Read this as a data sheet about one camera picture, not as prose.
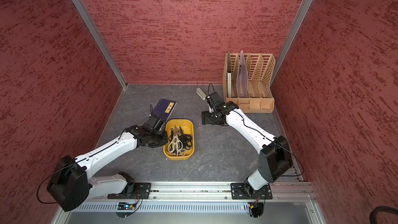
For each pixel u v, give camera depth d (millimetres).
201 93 1124
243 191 727
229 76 890
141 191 740
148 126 655
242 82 1148
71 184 404
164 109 1055
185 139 874
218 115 581
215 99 653
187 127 945
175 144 831
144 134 603
